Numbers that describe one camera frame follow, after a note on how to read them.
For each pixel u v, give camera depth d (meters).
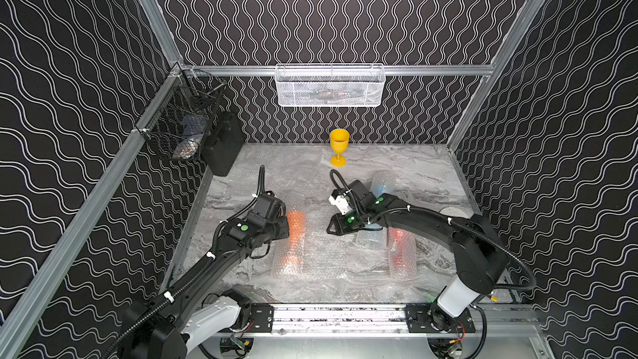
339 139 1.06
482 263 0.46
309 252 0.88
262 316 0.75
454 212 0.97
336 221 0.75
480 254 0.46
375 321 0.76
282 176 1.09
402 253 0.79
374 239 0.83
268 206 0.61
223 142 1.01
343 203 0.77
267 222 0.62
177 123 0.92
